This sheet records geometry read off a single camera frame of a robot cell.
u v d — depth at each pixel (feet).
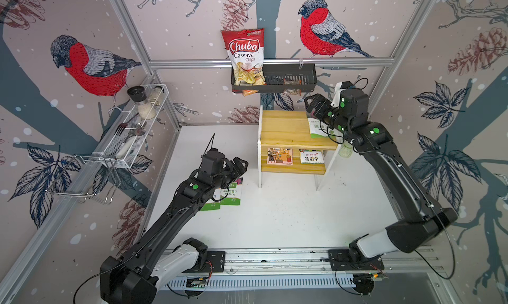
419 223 1.32
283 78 3.51
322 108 1.97
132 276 1.23
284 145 2.26
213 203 2.92
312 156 2.81
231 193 3.03
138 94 2.40
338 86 2.03
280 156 2.82
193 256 2.00
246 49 2.67
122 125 2.34
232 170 2.00
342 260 2.41
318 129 2.39
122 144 2.30
